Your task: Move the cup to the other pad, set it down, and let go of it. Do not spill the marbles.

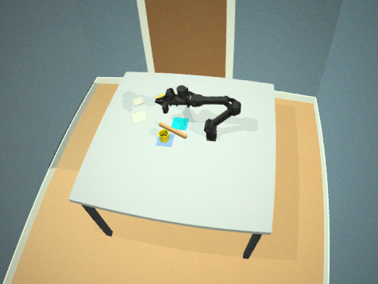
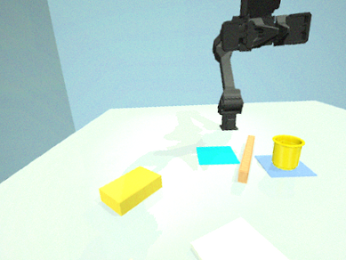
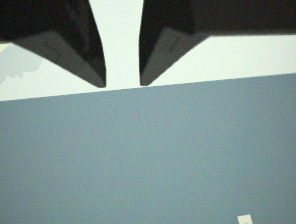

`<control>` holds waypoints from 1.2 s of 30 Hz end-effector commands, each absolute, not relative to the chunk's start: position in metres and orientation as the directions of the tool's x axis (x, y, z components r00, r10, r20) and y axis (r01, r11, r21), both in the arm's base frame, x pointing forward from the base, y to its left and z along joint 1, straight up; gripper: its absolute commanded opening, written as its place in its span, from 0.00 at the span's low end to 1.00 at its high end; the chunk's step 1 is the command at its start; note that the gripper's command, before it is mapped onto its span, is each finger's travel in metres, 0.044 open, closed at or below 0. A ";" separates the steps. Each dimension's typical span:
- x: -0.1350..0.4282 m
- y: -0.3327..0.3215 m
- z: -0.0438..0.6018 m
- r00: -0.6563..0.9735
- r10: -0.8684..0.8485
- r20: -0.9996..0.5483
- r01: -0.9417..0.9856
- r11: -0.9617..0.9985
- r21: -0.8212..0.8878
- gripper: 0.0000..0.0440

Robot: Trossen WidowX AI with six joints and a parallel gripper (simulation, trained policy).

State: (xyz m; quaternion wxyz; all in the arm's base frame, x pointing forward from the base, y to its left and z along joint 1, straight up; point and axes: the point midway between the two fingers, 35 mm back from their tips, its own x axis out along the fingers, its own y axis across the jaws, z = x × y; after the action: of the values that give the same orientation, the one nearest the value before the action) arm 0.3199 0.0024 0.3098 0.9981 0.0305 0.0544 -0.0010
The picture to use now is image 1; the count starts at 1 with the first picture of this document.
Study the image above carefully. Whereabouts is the light brown wooden bar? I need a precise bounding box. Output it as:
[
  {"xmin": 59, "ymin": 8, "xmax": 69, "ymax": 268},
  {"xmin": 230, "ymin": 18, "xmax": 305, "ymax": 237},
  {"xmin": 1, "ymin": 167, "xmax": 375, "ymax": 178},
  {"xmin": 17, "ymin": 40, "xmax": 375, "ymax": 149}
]
[{"xmin": 158, "ymin": 122, "xmax": 187, "ymax": 139}]

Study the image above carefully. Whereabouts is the yellow cup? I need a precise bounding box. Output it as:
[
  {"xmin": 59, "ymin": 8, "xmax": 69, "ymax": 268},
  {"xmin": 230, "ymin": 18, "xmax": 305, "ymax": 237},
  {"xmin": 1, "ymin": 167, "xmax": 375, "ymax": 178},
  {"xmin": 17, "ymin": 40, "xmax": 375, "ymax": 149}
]
[{"xmin": 158, "ymin": 129, "xmax": 169, "ymax": 143}]

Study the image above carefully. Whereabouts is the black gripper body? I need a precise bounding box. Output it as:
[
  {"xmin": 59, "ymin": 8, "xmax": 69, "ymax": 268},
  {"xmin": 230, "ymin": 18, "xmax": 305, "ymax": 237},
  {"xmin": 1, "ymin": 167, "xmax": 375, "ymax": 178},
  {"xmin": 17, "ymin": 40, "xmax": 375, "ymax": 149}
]
[{"xmin": 161, "ymin": 95, "xmax": 179, "ymax": 113}]

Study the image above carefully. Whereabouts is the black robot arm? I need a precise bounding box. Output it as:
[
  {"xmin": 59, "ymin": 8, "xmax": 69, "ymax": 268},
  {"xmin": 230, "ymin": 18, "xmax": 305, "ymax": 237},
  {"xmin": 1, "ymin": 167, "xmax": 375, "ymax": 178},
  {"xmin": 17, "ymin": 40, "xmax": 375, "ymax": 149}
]
[{"xmin": 166, "ymin": 85, "xmax": 241, "ymax": 141}]

